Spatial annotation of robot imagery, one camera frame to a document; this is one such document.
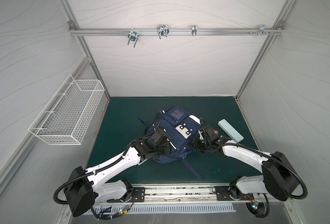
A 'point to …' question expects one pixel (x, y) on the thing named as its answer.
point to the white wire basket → (65, 119)
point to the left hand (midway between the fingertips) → (169, 148)
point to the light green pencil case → (230, 131)
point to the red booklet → (216, 131)
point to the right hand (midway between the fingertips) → (190, 144)
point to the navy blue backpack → (181, 128)
